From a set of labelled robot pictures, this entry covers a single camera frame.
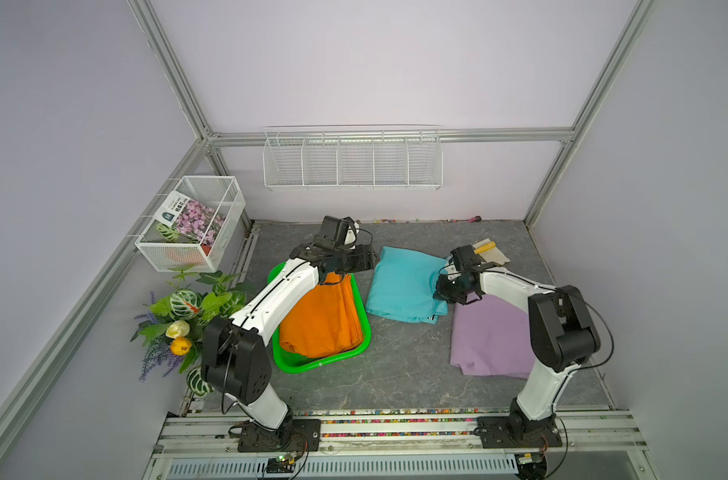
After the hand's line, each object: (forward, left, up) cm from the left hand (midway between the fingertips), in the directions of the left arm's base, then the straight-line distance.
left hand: (372, 261), depth 83 cm
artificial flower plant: (-24, +39, +14) cm, 48 cm away
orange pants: (-9, +15, -16) cm, 24 cm away
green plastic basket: (-22, +23, -13) cm, 35 cm away
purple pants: (-17, -34, -19) cm, 42 cm away
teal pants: (+4, -10, -21) cm, 24 cm away
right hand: (-1, -20, -17) cm, 26 cm away
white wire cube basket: (+1, +51, +10) cm, 52 cm away
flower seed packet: (+7, +45, +13) cm, 47 cm away
